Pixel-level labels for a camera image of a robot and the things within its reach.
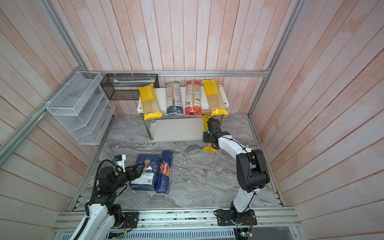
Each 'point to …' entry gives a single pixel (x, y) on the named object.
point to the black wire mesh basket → (125, 86)
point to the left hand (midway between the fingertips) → (140, 168)
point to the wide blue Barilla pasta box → (148, 180)
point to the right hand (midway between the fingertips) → (207, 135)
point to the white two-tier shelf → (179, 128)
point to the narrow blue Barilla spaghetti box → (163, 181)
